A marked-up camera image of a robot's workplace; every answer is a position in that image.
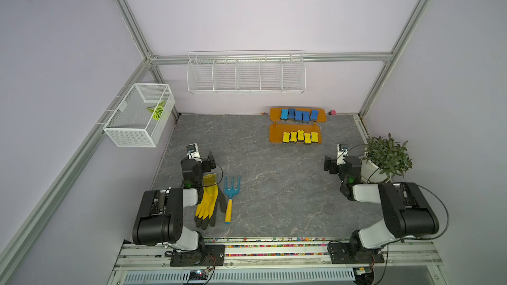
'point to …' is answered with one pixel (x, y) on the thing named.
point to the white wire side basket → (141, 117)
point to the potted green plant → (383, 158)
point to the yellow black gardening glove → (212, 196)
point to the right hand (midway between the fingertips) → (335, 155)
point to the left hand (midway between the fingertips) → (202, 154)
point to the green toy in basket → (157, 109)
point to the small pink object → (333, 112)
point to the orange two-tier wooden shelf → (296, 125)
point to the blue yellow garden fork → (230, 191)
